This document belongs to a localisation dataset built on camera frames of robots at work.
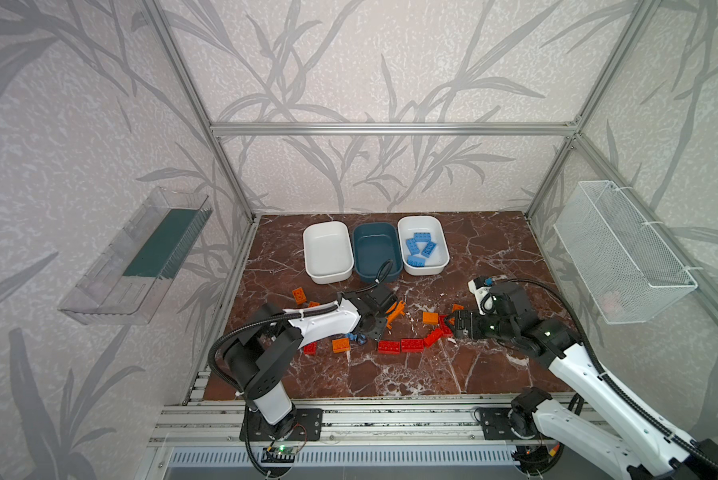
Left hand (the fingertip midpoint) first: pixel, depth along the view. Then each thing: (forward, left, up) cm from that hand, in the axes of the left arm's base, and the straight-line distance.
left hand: (374, 317), depth 90 cm
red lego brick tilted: (-6, -17, +1) cm, 18 cm away
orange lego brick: (-12, +12, +32) cm, 36 cm away
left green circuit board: (-34, +23, -4) cm, 41 cm away
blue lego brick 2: (+28, -13, -1) cm, 31 cm away
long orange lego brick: (+3, -8, -2) cm, 9 cm away
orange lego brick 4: (+4, -26, -1) cm, 27 cm away
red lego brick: (-8, -4, -2) cm, 10 cm away
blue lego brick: (+33, -18, -1) cm, 37 cm away
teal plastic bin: (+31, +1, -3) cm, 31 cm away
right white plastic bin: (+23, -23, -2) cm, 32 cm away
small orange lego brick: (+8, +25, -1) cm, 26 cm away
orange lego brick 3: (0, -17, -1) cm, 17 cm away
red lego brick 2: (-8, -11, -2) cm, 14 cm away
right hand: (-3, -22, +13) cm, 26 cm away
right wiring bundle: (-35, -40, -2) cm, 53 cm away
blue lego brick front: (+27, -19, -1) cm, 33 cm away
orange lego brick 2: (-8, +10, -2) cm, 13 cm away
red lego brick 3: (-10, +18, 0) cm, 20 cm away
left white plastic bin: (+25, +17, 0) cm, 30 cm away
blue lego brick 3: (+20, -14, +1) cm, 25 cm away
